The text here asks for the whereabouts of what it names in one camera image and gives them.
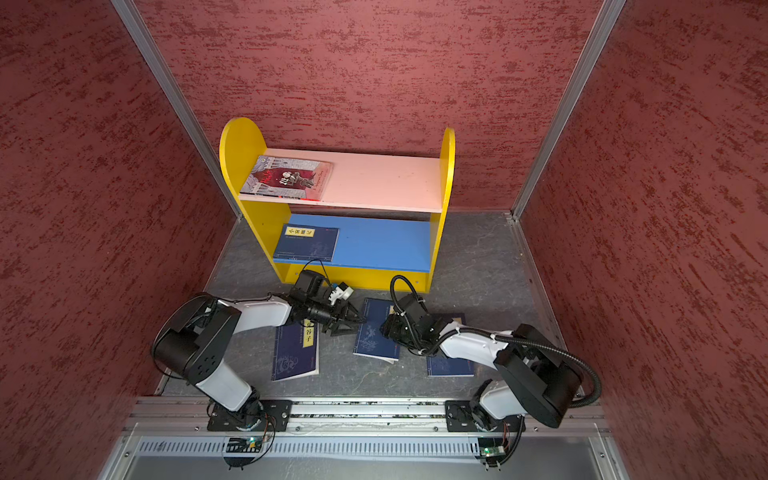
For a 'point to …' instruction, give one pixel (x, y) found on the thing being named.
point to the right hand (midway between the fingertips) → (383, 340)
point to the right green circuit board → (491, 450)
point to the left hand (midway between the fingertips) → (360, 330)
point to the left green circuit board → (244, 445)
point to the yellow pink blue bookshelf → (371, 221)
